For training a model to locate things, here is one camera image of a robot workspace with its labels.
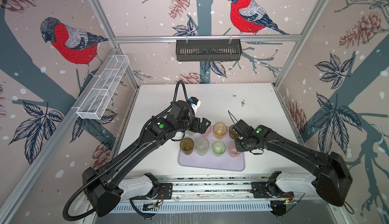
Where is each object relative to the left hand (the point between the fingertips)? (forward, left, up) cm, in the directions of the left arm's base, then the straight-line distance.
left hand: (203, 121), depth 70 cm
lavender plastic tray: (-5, -4, -25) cm, 26 cm away
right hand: (-5, -19, -20) cm, 28 cm away
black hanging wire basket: (+56, -6, +3) cm, 57 cm away
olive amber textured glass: (-2, +9, -23) cm, 25 cm away
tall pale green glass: (-2, 0, -22) cm, 22 cm away
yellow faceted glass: (+7, -10, -20) cm, 24 cm away
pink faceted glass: (0, -3, -10) cm, 10 cm away
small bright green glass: (-4, -9, -24) cm, 26 cm away
